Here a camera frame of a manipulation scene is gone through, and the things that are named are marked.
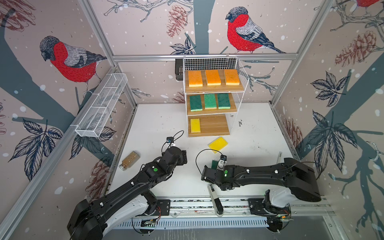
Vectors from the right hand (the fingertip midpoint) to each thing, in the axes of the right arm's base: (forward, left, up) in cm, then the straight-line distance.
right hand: (211, 181), depth 81 cm
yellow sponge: (+37, +11, +2) cm, 39 cm away
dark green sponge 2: (+37, -7, +25) cm, 46 cm away
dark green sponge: (+36, +10, +25) cm, 45 cm away
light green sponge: (+37, +1, +26) cm, 46 cm away
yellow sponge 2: (+24, -5, -2) cm, 25 cm away
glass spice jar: (+8, +48, +5) cm, 49 cm away
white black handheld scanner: (-10, -2, +3) cm, 11 cm away
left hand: (+11, +17, +12) cm, 24 cm away
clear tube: (+17, -43, -4) cm, 46 cm away
